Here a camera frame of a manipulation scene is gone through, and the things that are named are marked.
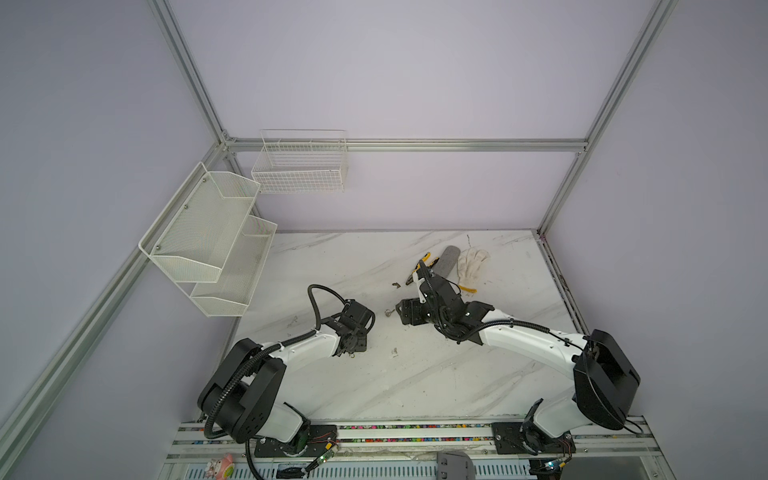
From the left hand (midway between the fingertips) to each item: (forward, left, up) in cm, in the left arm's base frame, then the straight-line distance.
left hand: (352, 341), depth 90 cm
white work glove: (+32, -41, 0) cm, 52 cm away
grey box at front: (-31, -27, +1) cm, 41 cm away
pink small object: (-32, +26, +2) cm, 41 cm away
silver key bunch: (-3, -13, -1) cm, 14 cm away
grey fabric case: (+30, -33, +2) cm, 44 cm away
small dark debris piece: (+22, -14, -1) cm, 26 cm away
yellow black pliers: (+6, -19, +28) cm, 35 cm away
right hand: (+5, -16, +13) cm, 21 cm away
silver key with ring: (+10, -11, 0) cm, 15 cm away
